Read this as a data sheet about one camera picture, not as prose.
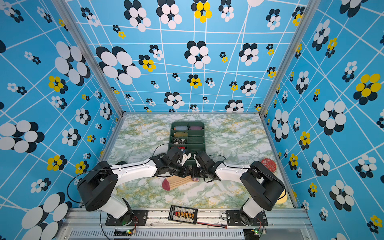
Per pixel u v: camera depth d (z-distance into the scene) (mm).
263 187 445
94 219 749
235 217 727
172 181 845
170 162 682
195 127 1044
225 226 708
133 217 716
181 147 951
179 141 963
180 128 1048
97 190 442
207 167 693
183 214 735
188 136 990
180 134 994
